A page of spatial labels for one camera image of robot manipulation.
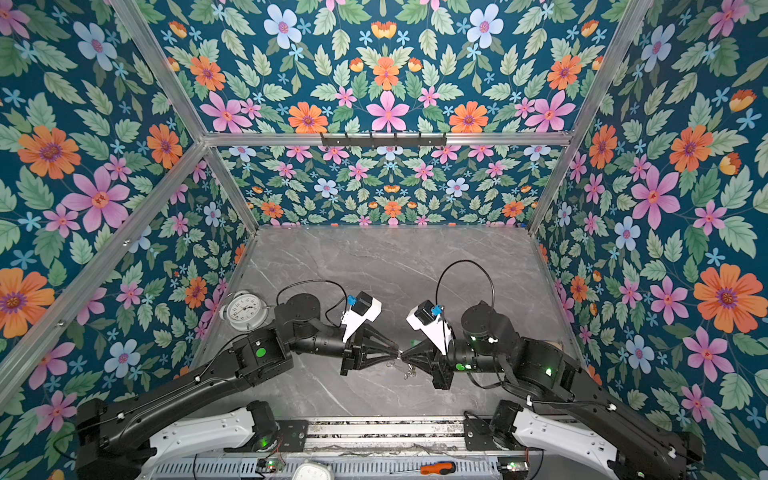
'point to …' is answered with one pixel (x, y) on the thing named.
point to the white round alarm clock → (244, 311)
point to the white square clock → (313, 471)
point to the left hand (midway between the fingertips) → (395, 355)
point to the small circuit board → (269, 465)
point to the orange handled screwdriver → (439, 468)
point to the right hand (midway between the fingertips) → (404, 355)
